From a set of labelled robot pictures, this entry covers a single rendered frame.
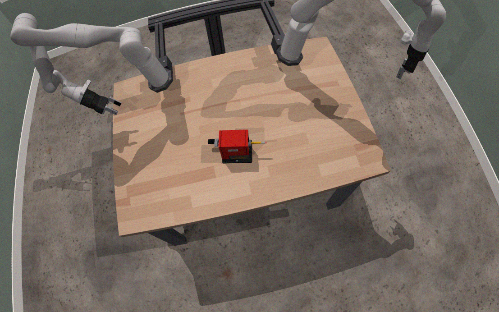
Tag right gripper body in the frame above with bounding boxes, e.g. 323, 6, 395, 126
71, 80, 108, 114

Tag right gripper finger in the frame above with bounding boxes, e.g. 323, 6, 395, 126
107, 96, 121, 106
102, 106, 118, 115

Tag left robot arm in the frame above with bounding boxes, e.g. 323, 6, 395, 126
280, 0, 446, 61

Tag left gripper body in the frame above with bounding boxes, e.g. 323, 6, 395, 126
400, 30, 431, 73

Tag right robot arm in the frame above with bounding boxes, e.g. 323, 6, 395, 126
10, 13, 168, 99

